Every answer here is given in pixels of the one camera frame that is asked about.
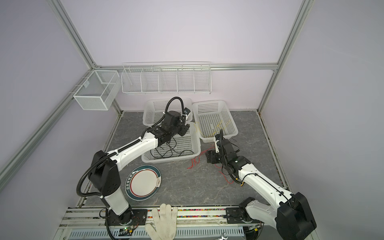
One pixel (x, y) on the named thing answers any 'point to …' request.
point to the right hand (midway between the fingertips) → (212, 153)
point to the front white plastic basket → (178, 148)
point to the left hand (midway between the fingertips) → (185, 122)
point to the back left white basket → (154, 109)
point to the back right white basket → (209, 117)
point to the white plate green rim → (143, 182)
